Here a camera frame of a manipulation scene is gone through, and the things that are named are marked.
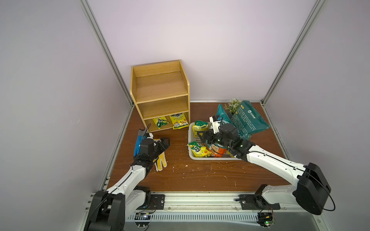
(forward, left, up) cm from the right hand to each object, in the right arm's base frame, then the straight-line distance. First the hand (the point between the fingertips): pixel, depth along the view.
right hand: (203, 129), depth 77 cm
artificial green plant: (+21, -20, -4) cm, 30 cm away
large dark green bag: (+4, -23, +4) cm, 24 cm away
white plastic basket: (+1, +7, -12) cm, 14 cm away
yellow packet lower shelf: (+19, +17, -17) cm, 30 cm away
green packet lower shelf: (+17, +30, -16) cm, 38 cm away
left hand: (-1, +21, -12) cm, 24 cm away
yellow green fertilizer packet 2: (+9, +1, -10) cm, 14 cm away
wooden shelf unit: (+19, +24, +9) cm, 32 cm away
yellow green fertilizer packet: (-8, +3, -11) cm, 14 cm away
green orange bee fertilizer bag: (-8, -9, -10) cm, 16 cm away
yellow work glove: (-11, +26, -21) cm, 35 cm away
